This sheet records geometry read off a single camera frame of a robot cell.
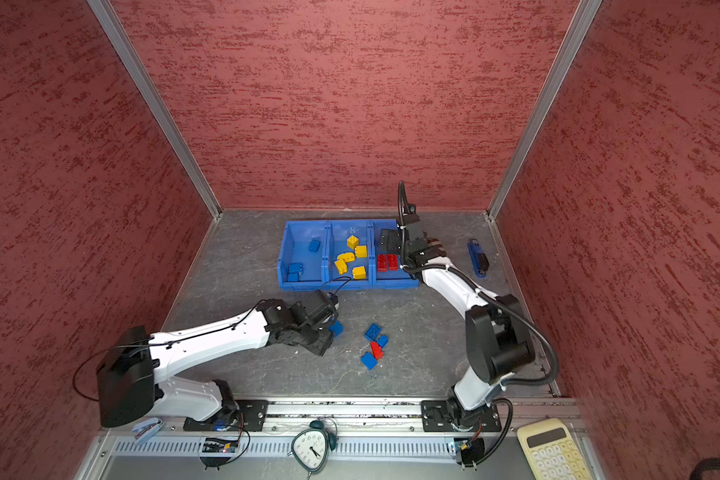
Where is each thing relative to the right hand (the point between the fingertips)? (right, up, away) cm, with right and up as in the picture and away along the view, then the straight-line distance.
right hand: (394, 239), depth 92 cm
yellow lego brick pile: (-11, -5, +15) cm, 19 cm away
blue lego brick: (-29, -2, +18) cm, 34 cm away
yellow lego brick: (-14, -1, +15) cm, 21 cm away
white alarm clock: (-21, -48, -25) cm, 58 cm away
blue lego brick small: (-4, -30, -6) cm, 31 cm away
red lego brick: (-6, -33, -7) cm, 34 cm away
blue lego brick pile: (-18, -27, -3) cm, 33 cm away
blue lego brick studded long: (-7, -28, -2) cm, 29 cm away
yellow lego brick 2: (-16, -7, +12) cm, 21 cm away
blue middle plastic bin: (-20, +2, +16) cm, 26 cm away
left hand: (-22, -29, -12) cm, 38 cm away
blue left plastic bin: (-36, -4, +17) cm, 40 cm away
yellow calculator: (+35, -50, -23) cm, 65 cm away
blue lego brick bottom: (-8, -35, -8) cm, 37 cm away
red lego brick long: (+1, -8, +11) cm, 14 cm away
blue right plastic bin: (-1, -14, +10) cm, 18 cm away
